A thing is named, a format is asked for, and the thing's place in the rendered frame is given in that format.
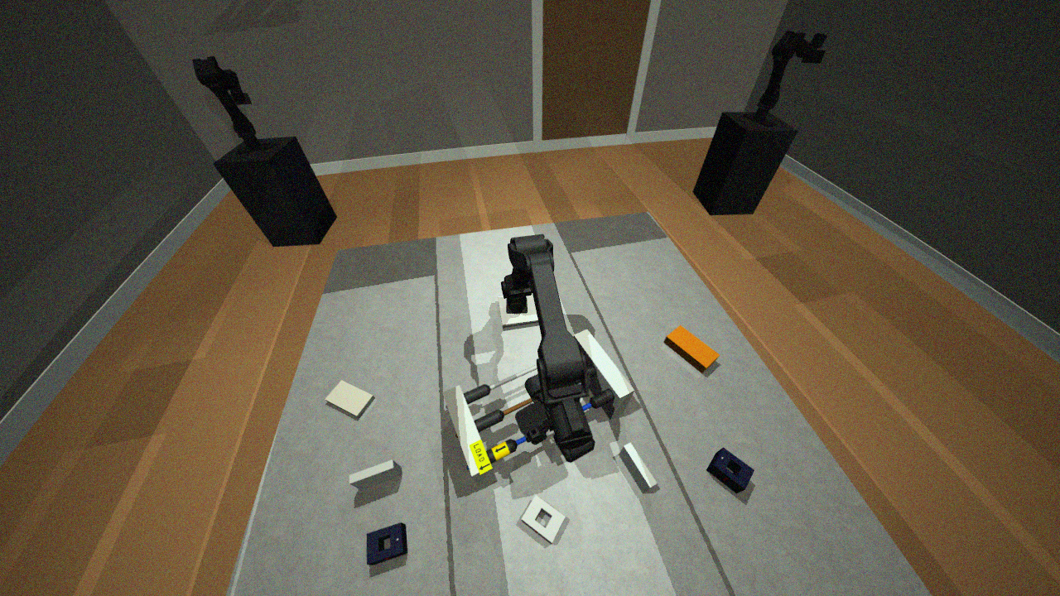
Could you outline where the orange rectangular block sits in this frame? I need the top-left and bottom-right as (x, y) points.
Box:
(664, 326), (720, 373)

